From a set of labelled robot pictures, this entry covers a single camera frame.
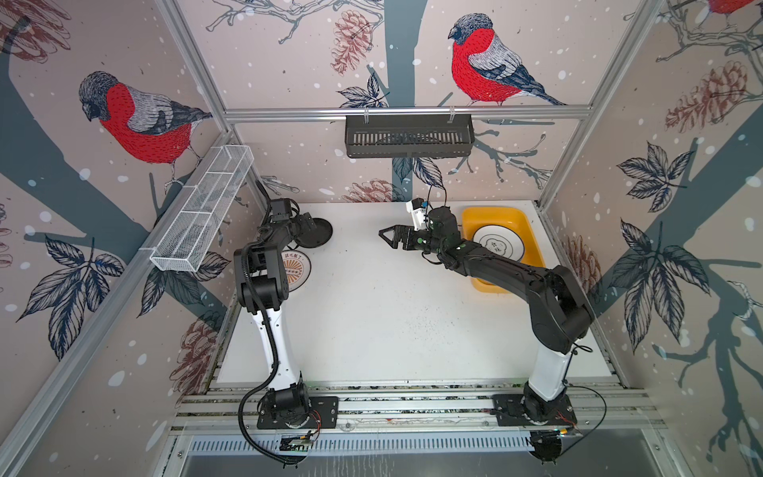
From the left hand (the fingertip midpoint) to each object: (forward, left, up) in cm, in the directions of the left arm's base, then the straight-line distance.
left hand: (301, 222), depth 107 cm
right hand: (-18, -32, +13) cm, 39 cm away
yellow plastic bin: (+5, -67, -4) cm, 67 cm away
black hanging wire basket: (+22, -41, +22) cm, 51 cm away
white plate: (-8, -73, -2) cm, 73 cm away
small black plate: (-2, -5, -6) cm, 8 cm away
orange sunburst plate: (-16, 0, -7) cm, 17 cm away
